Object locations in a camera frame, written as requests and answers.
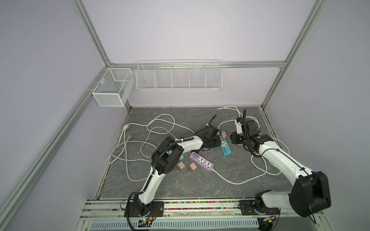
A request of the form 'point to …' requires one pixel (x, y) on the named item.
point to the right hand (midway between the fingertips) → (233, 136)
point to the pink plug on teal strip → (223, 134)
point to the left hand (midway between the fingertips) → (222, 144)
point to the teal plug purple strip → (181, 158)
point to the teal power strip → (225, 147)
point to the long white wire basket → (179, 75)
